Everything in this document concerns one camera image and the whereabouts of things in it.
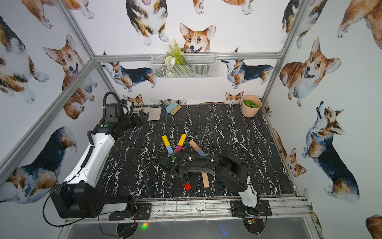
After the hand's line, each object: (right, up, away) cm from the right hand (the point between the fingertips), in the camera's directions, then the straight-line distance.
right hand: (181, 183), depth 80 cm
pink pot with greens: (+46, +44, +26) cm, 69 cm away
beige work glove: (-26, +38, +36) cm, 59 cm away
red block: (+3, -2, +2) cm, 4 cm away
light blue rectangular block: (+11, +13, +14) cm, 22 cm away
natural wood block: (+13, 0, +4) cm, 14 cm away
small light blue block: (-9, +15, +15) cm, 23 cm away
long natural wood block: (+4, +19, +18) cm, 26 cm away
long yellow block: (-2, +21, +20) cm, 29 cm away
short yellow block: (-13, +20, +20) cm, 31 cm away
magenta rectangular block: (-4, +15, +15) cm, 22 cm away
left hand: (-21, +37, +1) cm, 43 cm away
